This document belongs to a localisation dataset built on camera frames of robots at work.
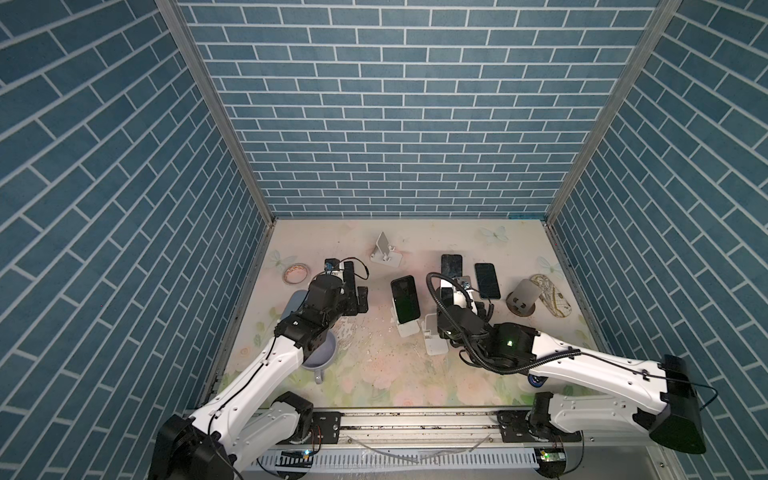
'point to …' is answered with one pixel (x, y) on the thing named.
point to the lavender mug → (323, 357)
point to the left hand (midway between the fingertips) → (354, 289)
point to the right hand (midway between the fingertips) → (445, 303)
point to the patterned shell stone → (552, 297)
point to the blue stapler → (536, 381)
